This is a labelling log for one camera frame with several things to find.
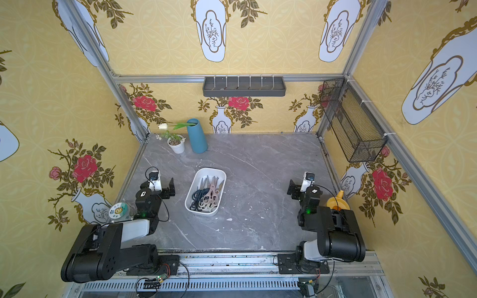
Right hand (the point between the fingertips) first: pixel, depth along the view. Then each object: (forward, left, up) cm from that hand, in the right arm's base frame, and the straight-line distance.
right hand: (296, 180), depth 92 cm
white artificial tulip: (+16, +65, +20) cm, 70 cm away
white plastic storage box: (+2, +49, -5) cm, 49 cm away
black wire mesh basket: (+5, -19, +27) cm, 34 cm away
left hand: (-4, +66, +5) cm, 67 cm away
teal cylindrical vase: (+21, +53, +8) cm, 57 cm away
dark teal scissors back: (-10, +49, -2) cm, 50 cm away
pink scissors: (-11, +41, +1) cm, 42 cm away
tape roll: (-20, +81, +3) cm, 83 cm away
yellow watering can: (-15, -13, +8) cm, 21 cm away
